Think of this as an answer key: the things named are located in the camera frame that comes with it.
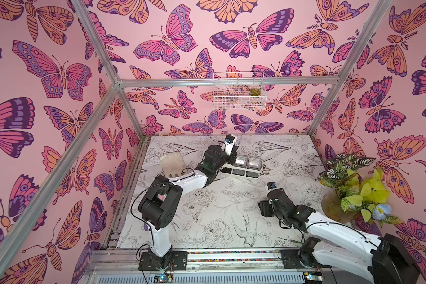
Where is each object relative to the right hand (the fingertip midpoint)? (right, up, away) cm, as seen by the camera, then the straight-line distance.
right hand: (264, 202), depth 86 cm
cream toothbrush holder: (-8, +17, +10) cm, 21 cm away
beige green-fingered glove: (-50, +17, +21) cm, 57 cm away
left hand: (-12, +28, +1) cm, 31 cm away
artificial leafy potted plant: (+30, +9, -17) cm, 36 cm away
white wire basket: (-9, +58, +11) cm, 60 cm away
